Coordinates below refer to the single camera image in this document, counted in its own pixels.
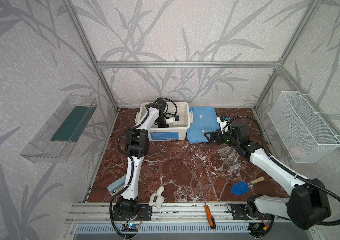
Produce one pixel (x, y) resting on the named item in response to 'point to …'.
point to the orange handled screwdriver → (210, 217)
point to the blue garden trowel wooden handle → (242, 187)
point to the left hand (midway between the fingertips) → (167, 122)
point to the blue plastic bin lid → (205, 120)
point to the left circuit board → (130, 227)
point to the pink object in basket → (295, 151)
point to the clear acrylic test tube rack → (230, 157)
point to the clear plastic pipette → (197, 180)
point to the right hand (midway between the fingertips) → (211, 127)
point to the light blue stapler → (117, 186)
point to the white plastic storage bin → (177, 130)
